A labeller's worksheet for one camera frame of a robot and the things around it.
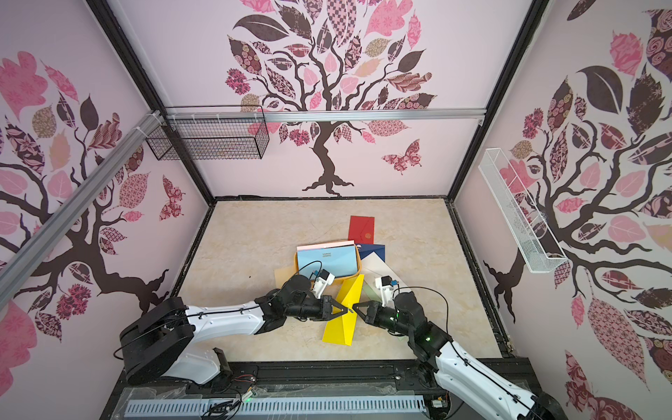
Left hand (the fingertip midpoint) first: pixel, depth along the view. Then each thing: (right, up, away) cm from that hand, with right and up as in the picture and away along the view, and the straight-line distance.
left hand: (345, 317), depth 76 cm
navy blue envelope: (+9, +17, +27) cm, 33 cm away
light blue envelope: (-2, +14, +18) cm, 23 cm away
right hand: (+2, +1, +1) cm, 3 cm away
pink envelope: (-3, +20, +20) cm, 28 cm away
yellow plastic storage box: (-5, +5, +12) cm, 14 cm away
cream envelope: (-23, +8, +19) cm, 31 cm away
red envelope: (+7, +25, +34) cm, 43 cm away
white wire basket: (+49, +22, -11) cm, 55 cm away
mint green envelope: (+9, +3, +14) cm, 17 cm away
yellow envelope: (-1, -3, -2) cm, 4 cm away
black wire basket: (-41, +62, +19) cm, 77 cm away
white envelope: (+10, +11, +21) cm, 26 cm away
